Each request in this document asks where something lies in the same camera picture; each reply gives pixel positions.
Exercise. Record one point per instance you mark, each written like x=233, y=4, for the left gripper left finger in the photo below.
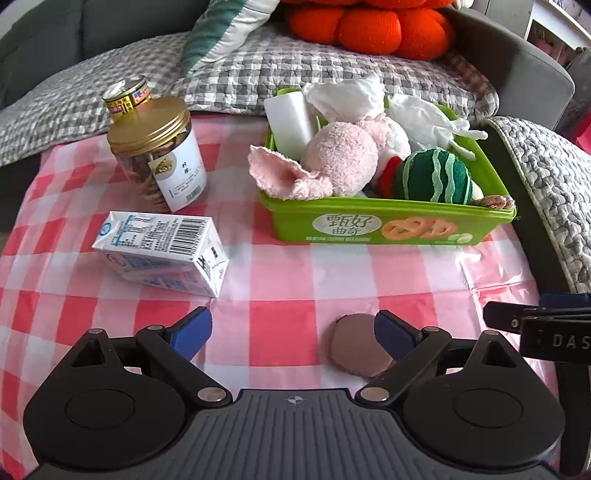
x=169, y=351

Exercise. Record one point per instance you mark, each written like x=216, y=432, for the blue monkey plush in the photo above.
x=461, y=4

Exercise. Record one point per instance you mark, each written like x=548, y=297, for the white cloth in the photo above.
x=424, y=123

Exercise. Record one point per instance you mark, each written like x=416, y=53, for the white sponge block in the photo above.
x=292, y=123

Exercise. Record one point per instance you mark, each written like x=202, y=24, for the white bookshelf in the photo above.
x=551, y=26

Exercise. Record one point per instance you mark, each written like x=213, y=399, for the green felt watermelon toy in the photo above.
x=433, y=175

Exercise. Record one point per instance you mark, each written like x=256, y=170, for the pink checkered tablecloth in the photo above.
x=277, y=299

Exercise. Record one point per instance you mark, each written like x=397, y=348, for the brown round coaster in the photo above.
x=353, y=347

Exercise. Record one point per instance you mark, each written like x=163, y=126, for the pink fluffy towel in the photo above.
x=341, y=160

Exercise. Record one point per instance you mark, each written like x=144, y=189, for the grey sofa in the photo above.
x=56, y=35

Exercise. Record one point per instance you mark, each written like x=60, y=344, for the green white throw pillow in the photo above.
x=223, y=28

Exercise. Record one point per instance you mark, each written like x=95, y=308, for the gold lid cookie jar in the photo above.
x=157, y=150

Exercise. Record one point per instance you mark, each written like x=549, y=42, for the yellow drink can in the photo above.
x=125, y=95

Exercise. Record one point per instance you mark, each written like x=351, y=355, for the rabbit doll blue dress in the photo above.
x=495, y=202

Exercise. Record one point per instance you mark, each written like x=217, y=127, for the white blue milk carton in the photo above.
x=173, y=252

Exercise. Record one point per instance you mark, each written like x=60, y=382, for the green plastic box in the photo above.
x=371, y=219

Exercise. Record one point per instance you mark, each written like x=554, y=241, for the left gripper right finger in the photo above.
x=415, y=353

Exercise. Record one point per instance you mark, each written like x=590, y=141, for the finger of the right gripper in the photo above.
x=509, y=317

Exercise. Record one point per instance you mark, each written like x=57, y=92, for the grey checkered sofa cover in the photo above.
x=68, y=106

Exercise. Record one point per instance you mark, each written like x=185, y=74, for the red flower cushion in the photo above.
x=409, y=29

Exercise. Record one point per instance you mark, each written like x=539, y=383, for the santa plush toy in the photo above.
x=385, y=181

